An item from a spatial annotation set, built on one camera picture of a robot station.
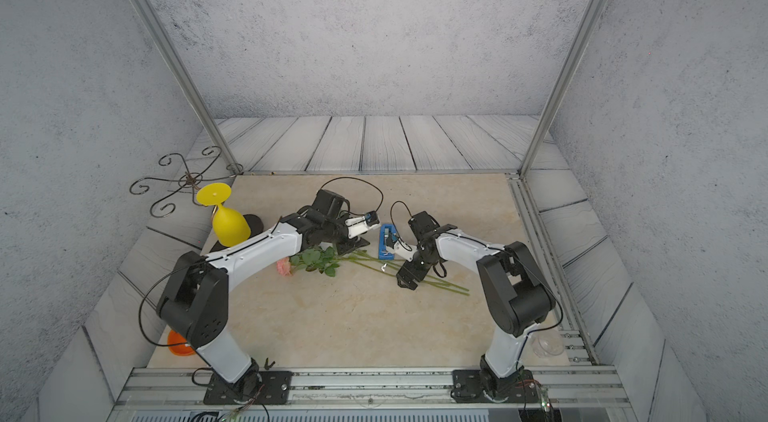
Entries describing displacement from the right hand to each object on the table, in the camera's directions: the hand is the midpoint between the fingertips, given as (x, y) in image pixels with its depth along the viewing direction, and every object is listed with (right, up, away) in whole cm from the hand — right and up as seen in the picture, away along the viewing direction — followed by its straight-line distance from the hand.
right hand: (411, 270), depth 92 cm
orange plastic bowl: (-59, -16, -16) cm, 63 cm away
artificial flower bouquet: (-26, +2, +2) cm, 27 cm away
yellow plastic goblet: (-46, +15, -17) cm, 51 cm away
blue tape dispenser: (-7, +10, +4) cm, 13 cm away
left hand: (-12, +11, -4) cm, 17 cm away
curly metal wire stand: (-58, +20, -22) cm, 65 cm away
